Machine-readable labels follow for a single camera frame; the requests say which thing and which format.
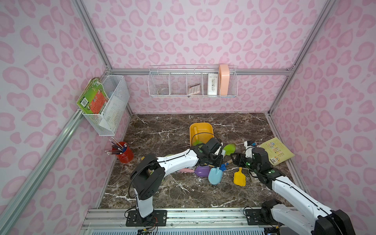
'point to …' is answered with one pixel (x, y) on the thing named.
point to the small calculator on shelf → (194, 88)
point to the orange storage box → (200, 131)
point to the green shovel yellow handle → (229, 149)
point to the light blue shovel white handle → (215, 175)
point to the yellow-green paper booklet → (277, 152)
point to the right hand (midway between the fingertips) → (234, 154)
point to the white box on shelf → (212, 84)
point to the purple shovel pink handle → (202, 171)
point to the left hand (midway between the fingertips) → (223, 160)
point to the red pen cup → (125, 154)
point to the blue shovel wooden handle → (223, 167)
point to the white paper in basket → (111, 112)
